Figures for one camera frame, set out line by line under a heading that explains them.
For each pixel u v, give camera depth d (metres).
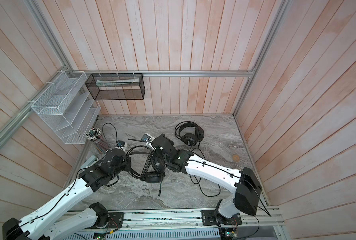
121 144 0.67
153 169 0.72
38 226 0.40
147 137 0.63
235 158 0.96
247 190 0.41
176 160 0.55
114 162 0.56
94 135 0.86
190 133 1.04
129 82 0.90
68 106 0.73
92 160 0.91
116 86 0.96
